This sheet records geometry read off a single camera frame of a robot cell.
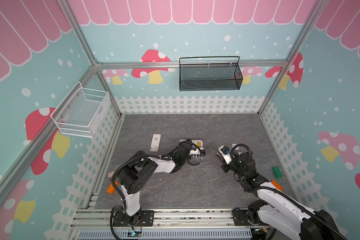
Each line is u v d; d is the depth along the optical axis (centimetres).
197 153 82
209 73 95
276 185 85
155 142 102
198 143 92
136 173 49
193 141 91
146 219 74
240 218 74
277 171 89
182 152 73
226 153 69
